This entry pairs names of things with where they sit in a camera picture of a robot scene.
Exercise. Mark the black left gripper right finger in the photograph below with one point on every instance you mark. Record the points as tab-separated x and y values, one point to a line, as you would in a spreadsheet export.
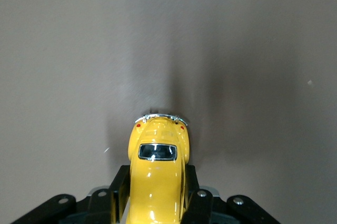
200	208

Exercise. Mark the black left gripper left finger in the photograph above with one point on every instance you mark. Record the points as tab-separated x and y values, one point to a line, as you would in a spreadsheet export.
105	205

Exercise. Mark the yellow beetle toy car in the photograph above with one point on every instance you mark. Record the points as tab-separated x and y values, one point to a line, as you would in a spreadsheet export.
156	182

